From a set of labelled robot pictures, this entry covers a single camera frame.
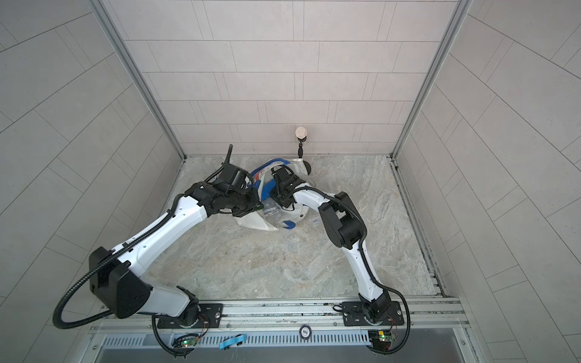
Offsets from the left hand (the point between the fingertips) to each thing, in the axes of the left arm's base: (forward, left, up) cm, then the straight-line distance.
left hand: (269, 203), depth 78 cm
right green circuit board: (-36, -36, -18) cm, 54 cm away
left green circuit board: (-38, +21, -15) cm, 46 cm away
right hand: (+15, +1, -17) cm, 23 cm away
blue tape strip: (-37, +6, -16) cm, 41 cm away
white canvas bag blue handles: (+3, -1, -15) cm, 15 cm away
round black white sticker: (-35, -13, -18) cm, 42 cm away
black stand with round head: (+29, -11, +7) cm, 31 cm away
